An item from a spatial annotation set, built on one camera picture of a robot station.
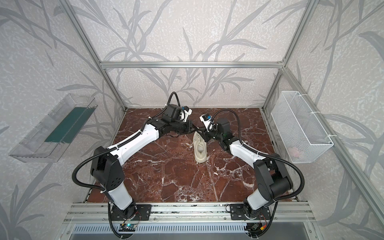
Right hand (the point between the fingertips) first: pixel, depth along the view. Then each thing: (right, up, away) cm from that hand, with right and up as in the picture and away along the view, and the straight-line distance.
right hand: (199, 124), depth 86 cm
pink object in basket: (+47, -13, -13) cm, 51 cm away
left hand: (+1, 0, -6) cm, 6 cm away
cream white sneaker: (+1, -15, +6) cm, 16 cm away
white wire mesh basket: (+44, -4, -25) cm, 51 cm away
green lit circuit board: (-34, -50, -14) cm, 62 cm away
